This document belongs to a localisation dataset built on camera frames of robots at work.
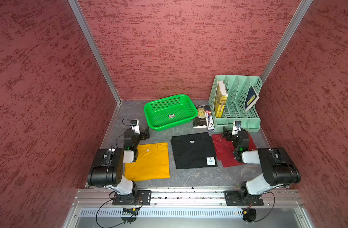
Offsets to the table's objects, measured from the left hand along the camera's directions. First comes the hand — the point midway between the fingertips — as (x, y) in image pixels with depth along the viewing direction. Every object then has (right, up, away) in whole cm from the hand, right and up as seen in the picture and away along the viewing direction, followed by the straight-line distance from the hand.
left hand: (142, 128), depth 94 cm
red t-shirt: (+56, -15, 0) cm, 58 cm away
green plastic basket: (+14, +10, +17) cm, 24 cm away
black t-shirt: (+35, -15, -2) cm, 38 cm away
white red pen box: (+48, +5, +10) cm, 49 cm away
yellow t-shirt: (+9, -21, -8) cm, 24 cm away
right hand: (+60, 0, +1) cm, 60 cm away
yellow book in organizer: (+53, +20, -4) cm, 56 cm away
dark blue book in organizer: (+80, +22, +10) cm, 83 cm away
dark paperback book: (+42, +4, +13) cm, 44 cm away
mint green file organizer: (+73, +23, +24) cm, 81 cm away
